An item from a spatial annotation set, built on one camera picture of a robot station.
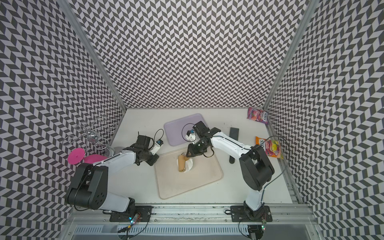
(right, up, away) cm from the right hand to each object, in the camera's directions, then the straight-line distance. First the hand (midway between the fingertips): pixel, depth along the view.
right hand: (189, 158), depth 83 cm
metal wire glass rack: (-45, +14, -11) cm, 48 cm away
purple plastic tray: (-11, +14, +22) cm, 28 cm away
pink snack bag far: (+48, +25, +26) cm, 60 cm away
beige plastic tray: (-10, -13, -1) cm, 17 cm away
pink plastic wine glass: (-48, +6, -19) cm, 52 cm away
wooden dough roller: (-5, -2, +5) cm, 8 cm away
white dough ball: (-1, -5, +3) cm, 6 cm away
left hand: (-23, -2, +9) cm, 25 cm away
